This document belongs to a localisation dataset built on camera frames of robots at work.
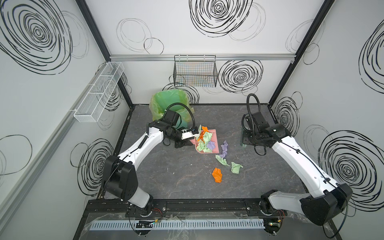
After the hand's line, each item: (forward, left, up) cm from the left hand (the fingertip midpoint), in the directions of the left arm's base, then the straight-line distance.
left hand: (191, 139), depth 81 cm
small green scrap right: (-6, -19, -13) cm, 24 cm away
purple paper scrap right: (+4, -21, -15) cm, 27 cm away
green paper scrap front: (-9, -26, -15) cm, 32 cm away
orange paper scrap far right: (+5, -7, +3) cm, 9 cm away
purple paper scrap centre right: (-4, -11, +2) cm, 12 cm away
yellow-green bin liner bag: (+27, +12, +2) cm, 30 cm away
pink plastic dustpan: (-6, -13, 0) cm, 14 cm away
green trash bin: (+27, +12, +2) cm, 30 cm away
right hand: (-1, -28, +4) cm, 28 cm away
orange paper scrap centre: (-14, -16, -16) cm, 26 cm away
